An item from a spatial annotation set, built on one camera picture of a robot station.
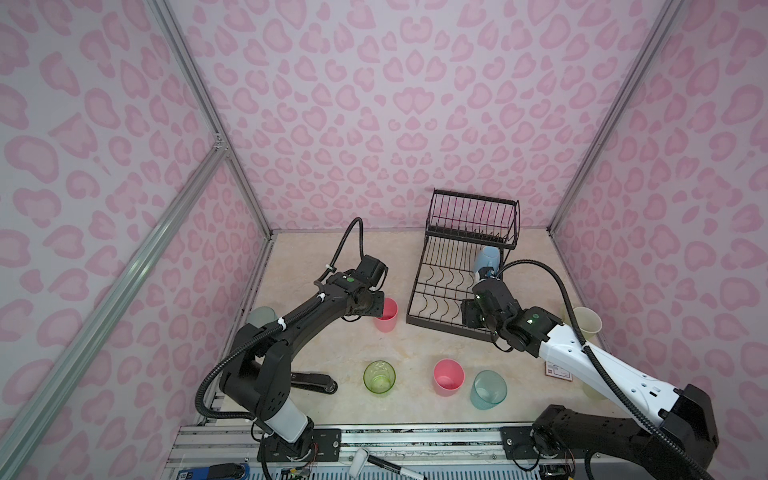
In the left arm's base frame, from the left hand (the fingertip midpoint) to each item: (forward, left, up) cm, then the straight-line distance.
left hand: (376, 304), depth 88 cm
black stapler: (-20, +15, -7) cm, 26 cm away
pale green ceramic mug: (-4, -62, -3) cm, 62 cm away
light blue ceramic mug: (+16, -36, +3) cm, 39 cm away
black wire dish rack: (+14, -27, +14) cm, 33 cm away
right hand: (-4, -26, +5) cm, 27 cm away
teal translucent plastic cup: (-22, -30, -8) cm, 38 cm away
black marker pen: (-37, +2, -5) cm, 37 cm away
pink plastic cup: (-5, -3, -1) cm, 6 cm away
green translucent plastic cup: (-18, -1, -9) cm, 20 cm away
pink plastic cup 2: (-19, -20, -7) cm, 28 cm away
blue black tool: (-39, +33, -5) cm, 52 cm away
